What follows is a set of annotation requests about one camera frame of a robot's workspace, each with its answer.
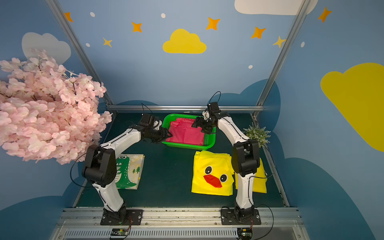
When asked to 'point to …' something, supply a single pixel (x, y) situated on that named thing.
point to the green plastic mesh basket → (209, 139)
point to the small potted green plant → (260, 134)
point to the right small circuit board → (244, 233)
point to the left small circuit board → (119, 232)
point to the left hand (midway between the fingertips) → (169, 135)
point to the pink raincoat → (183, 132)
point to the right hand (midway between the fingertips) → (197, 126)
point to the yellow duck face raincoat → (213, 173)
